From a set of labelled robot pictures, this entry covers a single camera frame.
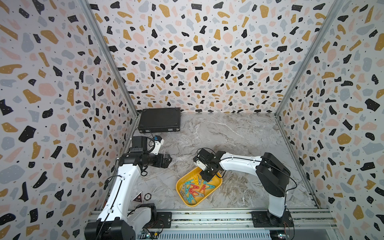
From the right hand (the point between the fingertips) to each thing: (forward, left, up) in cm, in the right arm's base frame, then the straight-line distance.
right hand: (204, 176), depth 88 cm
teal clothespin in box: (-4, +8, 0) cm, 9 cm away
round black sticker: (-12, +31, 0) cm, 33 cm away
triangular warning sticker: (-13, +35, 0) cm, 38 cm away
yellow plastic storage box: (-7, +6, 0) cm, 10 cm away
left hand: (+4, +21, +16) cm, 27 cm away
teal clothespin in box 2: (-6, -4, +1) cm, 7 cm away
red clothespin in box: (-6, +6, 0) cm, 9 cm away
